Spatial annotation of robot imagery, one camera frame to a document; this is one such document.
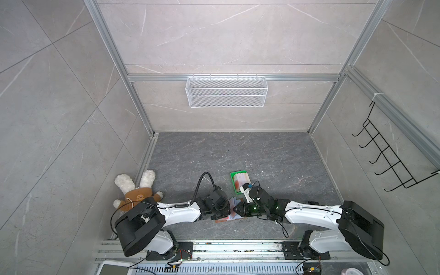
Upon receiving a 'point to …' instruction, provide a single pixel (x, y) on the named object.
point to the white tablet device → (114, 267)
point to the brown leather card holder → (225, 220)
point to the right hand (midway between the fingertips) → (234, 209)
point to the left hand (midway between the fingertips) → (233, 209)
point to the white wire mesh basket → (224, 92)
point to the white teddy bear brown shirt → (134, 195)
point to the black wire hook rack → (405, 177)
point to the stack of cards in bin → (240, 179)
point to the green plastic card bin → (232, 175)
